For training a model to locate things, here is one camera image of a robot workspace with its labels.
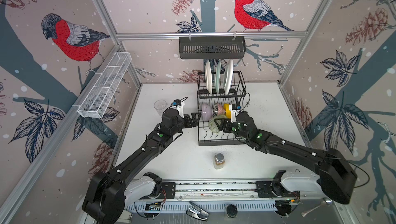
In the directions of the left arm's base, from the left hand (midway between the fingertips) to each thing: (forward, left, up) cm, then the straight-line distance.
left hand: (195, 115), depth 78 cm
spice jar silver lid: (-20, -12, -10) cm, 25 cm away
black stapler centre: (-39, -1, -19) cm, 43 cm away
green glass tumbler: (-3, -9, -6) cm, 11 cm away
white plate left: (+15, -7, +13) cm, 21 cm away
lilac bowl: (+9, -7, -11) cm, 16 cm away
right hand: (-1, -12, -5) cm, 13 cm away
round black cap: (-39, -15, -10) cm, 43 cm away
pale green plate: (+15, -12, +14) cm, 24 cm away
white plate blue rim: (+13, -17, +14) cm, 26 cm away
